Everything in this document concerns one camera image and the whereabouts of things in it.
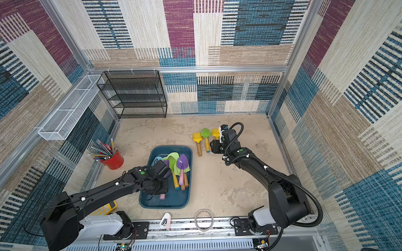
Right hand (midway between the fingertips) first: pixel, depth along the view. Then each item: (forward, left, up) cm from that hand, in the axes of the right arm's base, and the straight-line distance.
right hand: (216, 145), depth 88 cm
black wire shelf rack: (+39, +53, +7) cm, 66 cm away
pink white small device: (-35, +25, -11) cm, 44 cm away
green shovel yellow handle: (+18, +5, -10) cm, 21 cm away
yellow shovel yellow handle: (+17, -1, -10) cm, 20 cm away
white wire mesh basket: (-3, +71, +22) cm, 74 cm away
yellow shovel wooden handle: (+14, +11, -10) cm, 20 cm away
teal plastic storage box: (-24, +22, -13) cm, 35 cm away
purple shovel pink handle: (-5, +20, -11) cm, 23 cm away
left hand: (-21, +25, -8) cm, 34 cm away
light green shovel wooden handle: (-1, +26, -10) cm, 28 cm away
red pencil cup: (-4, +60, -11) cm, 61 cm away
